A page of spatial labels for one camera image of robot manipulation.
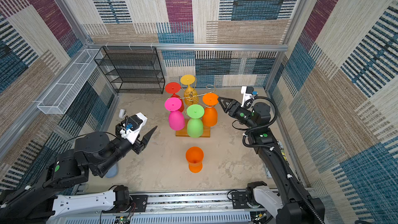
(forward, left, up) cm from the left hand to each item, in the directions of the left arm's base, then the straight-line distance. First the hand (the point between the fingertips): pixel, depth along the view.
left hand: (149, 120), depth 54 cm
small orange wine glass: (-1, -15, -30) cm, 33 cm away
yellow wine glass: (+20, -13, -10) cm, 26 cm away
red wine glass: (+23, -5, -7) cm, 25 cm away
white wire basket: (+18, +46, -8) cm, 50 cm away
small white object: (+32, +34, -39) cm, 60 cm away
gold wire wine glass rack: (+18, -8, -40) cm, 45 cm away
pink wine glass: (+12, -6, -16) cm, 21 cm away
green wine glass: (+8, -15, -16) cm, 23 cm away
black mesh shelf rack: (+59, +29, -24) cm, 70 cm away
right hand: (+14, -26, -8) cm, 31 cm away
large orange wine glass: (+14, -22, -16) cm, 30 cm away
